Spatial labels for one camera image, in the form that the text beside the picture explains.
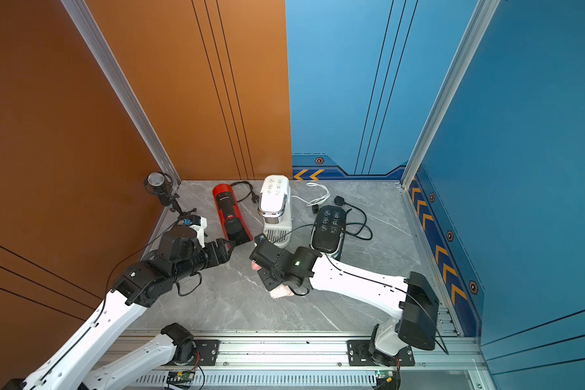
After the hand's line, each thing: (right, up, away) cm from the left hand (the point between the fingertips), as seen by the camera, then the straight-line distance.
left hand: (228, 243), depth 72 cm
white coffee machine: (+13, +12, +11) cm, 21 cm away
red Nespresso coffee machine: (-1, +4, +13) cm, 14 cm away
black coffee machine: (+30, +3, +3) cm, 31 cm away
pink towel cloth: (+16, -13, -6) cm, 21 cm away
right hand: (+12, -9, +2) cm, 15 cm away
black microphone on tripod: (-29, +19, +15) cm, 38 cm away
